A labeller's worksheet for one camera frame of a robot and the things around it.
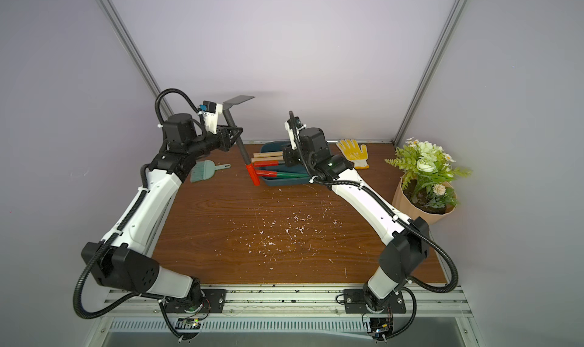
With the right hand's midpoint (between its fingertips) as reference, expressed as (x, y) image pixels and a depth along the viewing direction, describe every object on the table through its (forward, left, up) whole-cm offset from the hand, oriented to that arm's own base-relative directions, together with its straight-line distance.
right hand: (283, 144), depth 74 cm
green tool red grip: (+7, +5, -27) cm, 28 cm away
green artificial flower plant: (-7, -47, -6) cm, 48 cm away
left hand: (+2, +13, +6) cm, 14 cm away
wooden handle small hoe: (+17, +11, -24) cm, 31 cm away
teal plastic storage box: (+19, -3, -36) cm, 41 cm away
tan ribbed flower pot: (-9, -53, -20) cm, 58 cm away
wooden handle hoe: (+13, +11, -22) cm, 28 cm away
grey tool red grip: (+13, +10, -25) cm, 30 cm away
